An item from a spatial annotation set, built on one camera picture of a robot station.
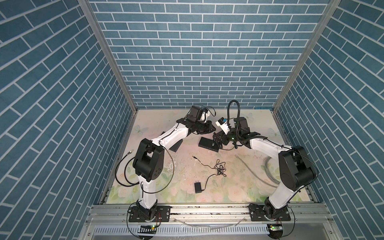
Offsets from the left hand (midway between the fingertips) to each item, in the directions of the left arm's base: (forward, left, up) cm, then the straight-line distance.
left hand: (215, 129), depth 87 cm
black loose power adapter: (-29, +11, -16) cm, 35 cm away
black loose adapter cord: (-16, -3, -17) cm, 24 cm away
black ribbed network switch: (0, +4, -17) cm, 17 cm away
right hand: (-1, +1, -4) cm, 4 cm away
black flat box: (-3, +25, -15) cm, 29 cm away
